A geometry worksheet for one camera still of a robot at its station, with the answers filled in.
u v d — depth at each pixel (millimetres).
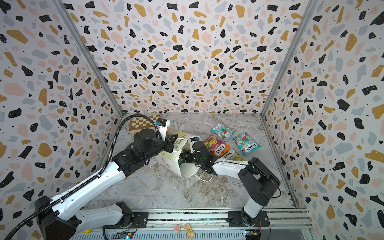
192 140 796
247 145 999
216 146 999
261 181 470
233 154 948
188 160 773
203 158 686
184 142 746
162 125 605
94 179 445
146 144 546
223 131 1073
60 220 386
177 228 713
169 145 626
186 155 762
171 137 625
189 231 702
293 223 747
